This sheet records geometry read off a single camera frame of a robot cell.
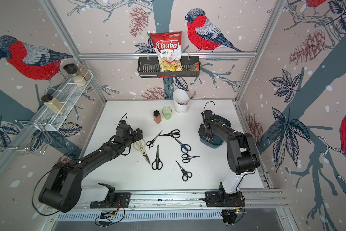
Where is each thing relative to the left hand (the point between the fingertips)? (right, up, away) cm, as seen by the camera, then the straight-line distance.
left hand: (139, 130), depth 90 cm
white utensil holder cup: (+28, +20, +24) cm, 42 cm away
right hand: (+42, -1, +7) cm, 43 cm away
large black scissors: (+12, -20, -4) cm, 24 cm away
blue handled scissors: (+29, -12, +2) cm, 32 cm away
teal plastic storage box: (+50, -8, +4) cm, 51 cm away
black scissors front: (+30, -25, -9) cm, 40 cm away
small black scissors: (+7, -10, +5) cm, 12 cm away
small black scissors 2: (+31, -17, -2) cm, 36 cm away
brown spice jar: (+10, +8, +10) cm, 17 cm away
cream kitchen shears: (-1, -11, +4) cm, 12 cm away
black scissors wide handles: (+23, -4, +10) cm, 25 cm away
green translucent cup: (+16, +12, +17) cm, 27 cm away
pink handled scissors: (+46, -7, +5) cm, 46 cm away
